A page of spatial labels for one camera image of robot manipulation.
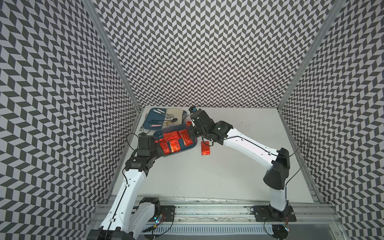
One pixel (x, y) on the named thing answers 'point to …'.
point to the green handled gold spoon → (168, 122)
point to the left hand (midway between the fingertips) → (157, 150)
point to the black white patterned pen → (140, 130)
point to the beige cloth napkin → (177, 113)
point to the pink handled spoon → (155, 125)
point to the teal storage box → (160, 132)
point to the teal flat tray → (156, 117)
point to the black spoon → (173, 120)
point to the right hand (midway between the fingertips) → (191, 129)
